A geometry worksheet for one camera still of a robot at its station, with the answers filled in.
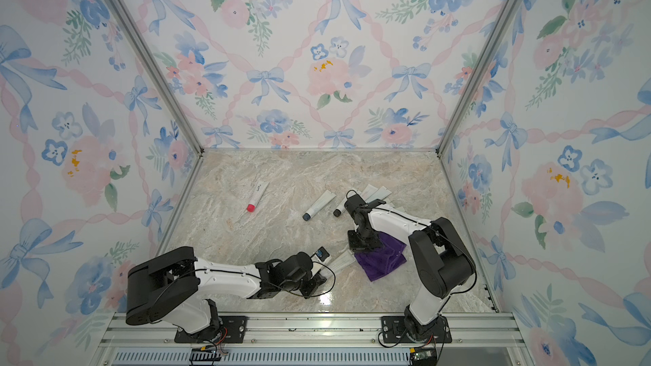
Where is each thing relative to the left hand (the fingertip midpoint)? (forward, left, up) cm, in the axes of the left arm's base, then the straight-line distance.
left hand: (325, 276), depth 83 cm
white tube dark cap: (+5, -6, +1) cm, 8 cm away
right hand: (+9, -12, 0) cm, 15 cm away
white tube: (+29, +1, +1) cm, 29 cm away
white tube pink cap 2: (+34, -17, +1) cm, 38 cm away
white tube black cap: (+24, -4, +1) cm, 24 cm away
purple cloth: (+4, -18, +3) cm, 18 cm away
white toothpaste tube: (+34, -23, -1) cm, 41 cm away
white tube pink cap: (+33, +28, +1) cm, 43 cm away
